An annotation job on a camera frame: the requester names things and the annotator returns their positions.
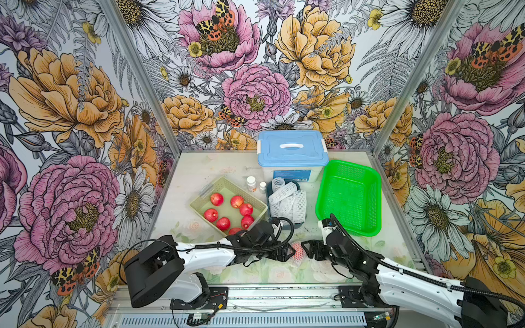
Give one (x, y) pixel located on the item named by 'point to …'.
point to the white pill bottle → (251, 184)
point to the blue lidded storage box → (301, 154)
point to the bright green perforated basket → (352, 192)
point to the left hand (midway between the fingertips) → (284, 255)
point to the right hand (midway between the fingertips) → (309, 250)
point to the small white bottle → (262, 187)
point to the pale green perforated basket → (225, 206)
